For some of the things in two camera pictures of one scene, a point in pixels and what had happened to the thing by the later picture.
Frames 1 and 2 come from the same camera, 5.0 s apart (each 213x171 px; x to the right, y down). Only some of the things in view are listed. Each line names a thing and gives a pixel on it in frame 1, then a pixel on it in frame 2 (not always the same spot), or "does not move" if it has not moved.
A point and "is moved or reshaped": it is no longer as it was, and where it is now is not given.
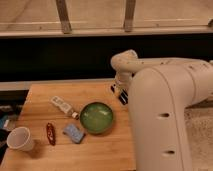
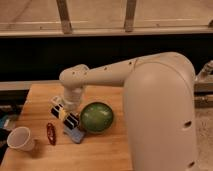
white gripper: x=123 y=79 → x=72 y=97
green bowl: x=96 y=117 does not move
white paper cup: x=20 y=138 does not move
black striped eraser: x=123 y=97 is moved or reshaped
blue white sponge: x=73 y=132 does not move
